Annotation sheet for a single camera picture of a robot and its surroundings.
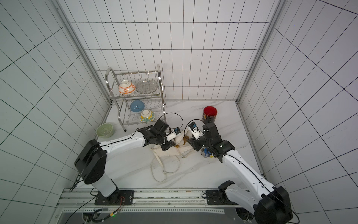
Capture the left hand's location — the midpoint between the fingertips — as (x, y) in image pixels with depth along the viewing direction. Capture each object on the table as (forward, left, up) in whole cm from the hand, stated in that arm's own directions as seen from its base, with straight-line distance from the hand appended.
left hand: (169, 145), depth 85 cm
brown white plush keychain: (+4, -10, +3) cm, 11 cm away
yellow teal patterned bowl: (+22, +18, +2) cm, 28 cm away
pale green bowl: (+14, +49, -6) cm, 52 cm away
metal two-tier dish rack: (+24, +20, +20) cm, 37 cm away
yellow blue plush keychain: (-4, -23, -3) cm, 24 cm away
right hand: (+1, -10, +9) cm, 14 cm away
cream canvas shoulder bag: (-1, -7, -3) cm, 8 cm away
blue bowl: (+31, +27, +2) cm, 41 cm away
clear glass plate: (+33, +17, +20) cm, 42 cm away
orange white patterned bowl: (+27, +28, +23) cm, 45 cm away
